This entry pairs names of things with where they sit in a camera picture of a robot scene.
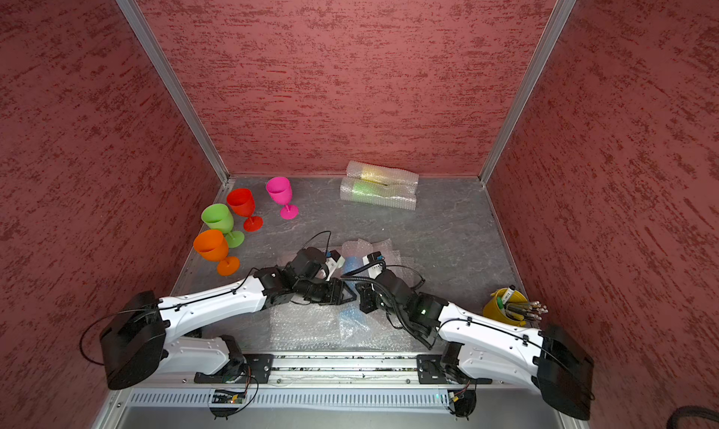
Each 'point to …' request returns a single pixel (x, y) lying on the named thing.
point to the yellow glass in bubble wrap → (385, 175)
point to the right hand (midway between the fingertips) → (356, 293)
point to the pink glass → (280, 188)
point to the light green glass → (396, 196)
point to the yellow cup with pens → (510, 306)
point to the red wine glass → (242, 201)
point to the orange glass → (212, 245)
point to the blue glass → (350, 315)
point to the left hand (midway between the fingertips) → (349, 304)
